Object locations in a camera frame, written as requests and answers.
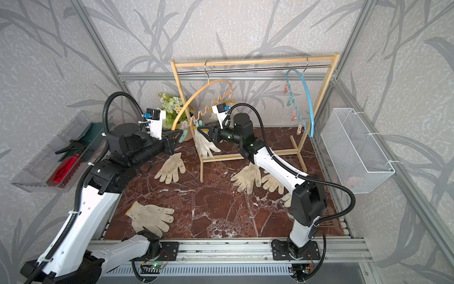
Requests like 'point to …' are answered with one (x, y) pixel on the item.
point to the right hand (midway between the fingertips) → (201, 126)
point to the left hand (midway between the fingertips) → (181, 131)
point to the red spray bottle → (64, 171)
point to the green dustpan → (88, 142)
